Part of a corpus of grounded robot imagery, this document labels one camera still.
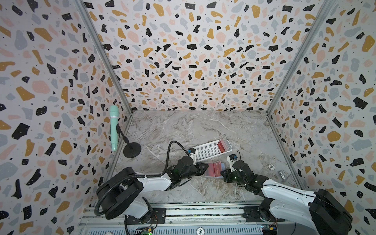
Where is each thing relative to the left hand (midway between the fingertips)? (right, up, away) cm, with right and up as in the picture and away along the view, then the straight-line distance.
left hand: (213, 166), depth 80 cm
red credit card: (+3, -3, +7) cm, 9 cm away
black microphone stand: (-52, +6, +16) cm, 55 cm away
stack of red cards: (+9, +10, +15) cm, 20 cm away
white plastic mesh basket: (0, +6, +18) cm, 19 cm away
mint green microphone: (-51, +30, -6) cm, 59 cm away
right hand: (+6, -5, +4) cm, 9 cm away
